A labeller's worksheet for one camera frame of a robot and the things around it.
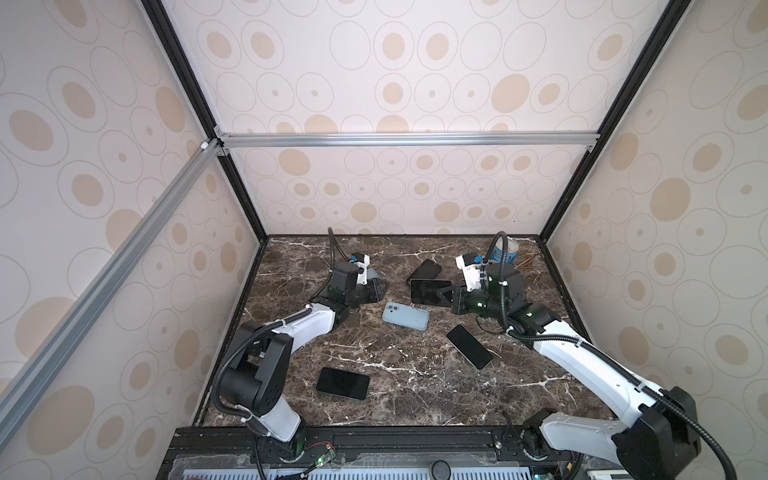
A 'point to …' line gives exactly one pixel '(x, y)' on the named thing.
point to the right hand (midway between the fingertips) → (440, 292)
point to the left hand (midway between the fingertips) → (393, 280)
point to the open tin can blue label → (512, 251)
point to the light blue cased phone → (407, 316)
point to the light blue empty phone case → (371, 273)
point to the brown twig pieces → (524, 262)
